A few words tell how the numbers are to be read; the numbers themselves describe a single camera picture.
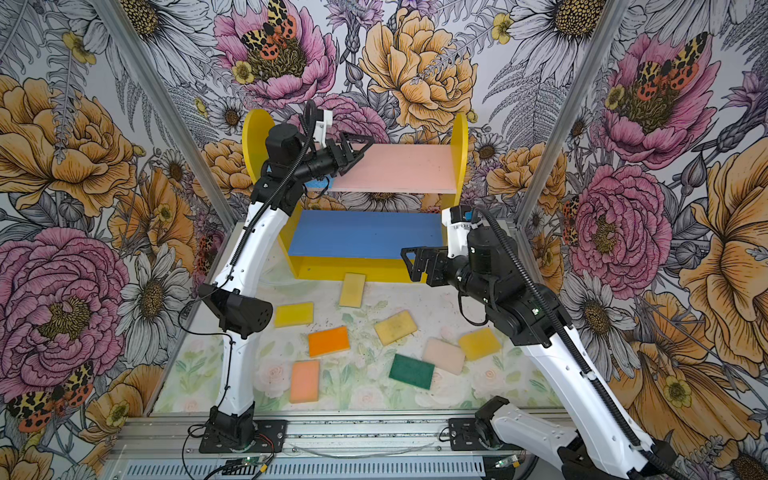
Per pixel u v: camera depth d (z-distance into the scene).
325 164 0.66
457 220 0.51
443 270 0.53
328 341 0.90
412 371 0.84
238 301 0.54
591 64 0.80
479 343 0.89
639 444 0.36
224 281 0.55
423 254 0.52
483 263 0.46
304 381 0.83
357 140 0.67
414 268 0.53
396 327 0.92
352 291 1.00
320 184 0.73
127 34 0.75
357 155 0.65
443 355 0.88
